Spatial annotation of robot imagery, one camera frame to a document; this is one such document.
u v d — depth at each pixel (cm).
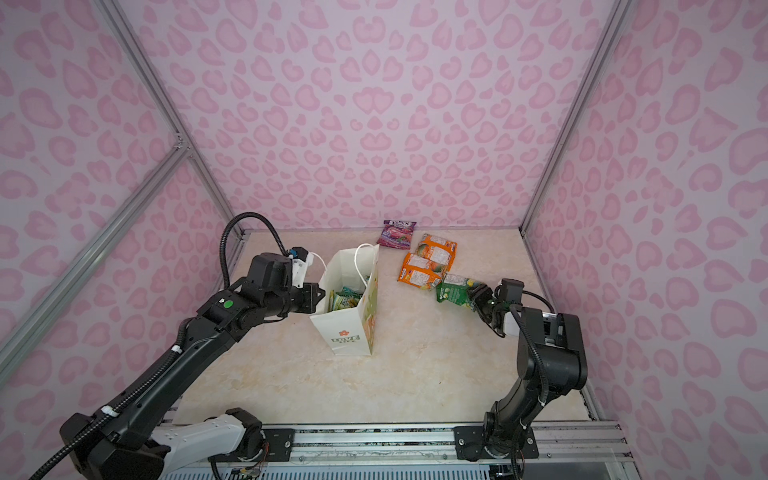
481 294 88
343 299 84
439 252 110
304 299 65
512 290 77
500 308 82
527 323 51
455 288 98
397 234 115
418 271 104
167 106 84
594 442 75
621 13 69
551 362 47
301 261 66
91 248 64
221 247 53
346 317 70
